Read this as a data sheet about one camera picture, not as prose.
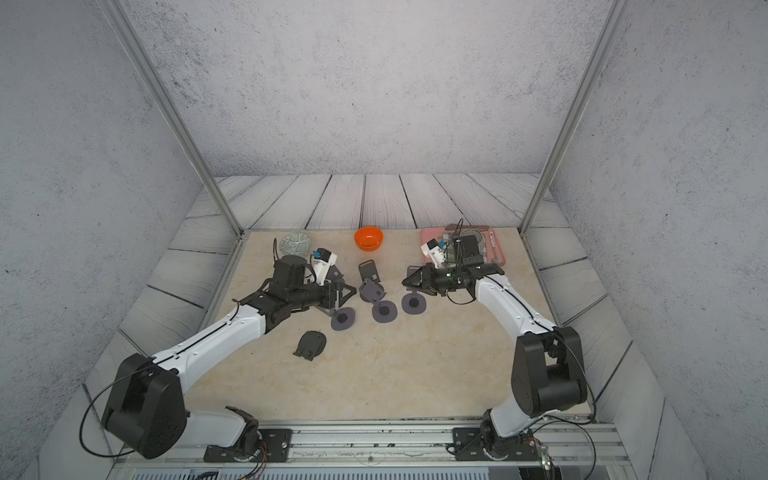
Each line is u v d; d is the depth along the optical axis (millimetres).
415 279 790
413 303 993
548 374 439
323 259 741
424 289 747
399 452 727
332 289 727
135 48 745
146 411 413
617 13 698
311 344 912
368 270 966
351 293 797
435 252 790
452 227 1223
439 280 747
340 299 742
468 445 700
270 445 728
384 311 988
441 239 1183
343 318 956
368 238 1149
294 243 1168
